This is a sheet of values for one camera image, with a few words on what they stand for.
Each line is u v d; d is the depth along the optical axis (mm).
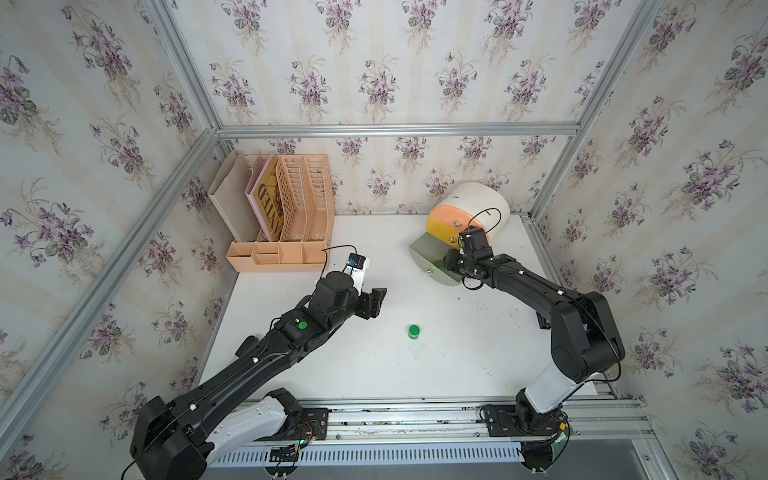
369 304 656
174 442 370
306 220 1079
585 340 459
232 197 905
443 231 987
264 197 922
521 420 664
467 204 925
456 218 898
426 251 1006
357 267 638
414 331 861
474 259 710
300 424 658
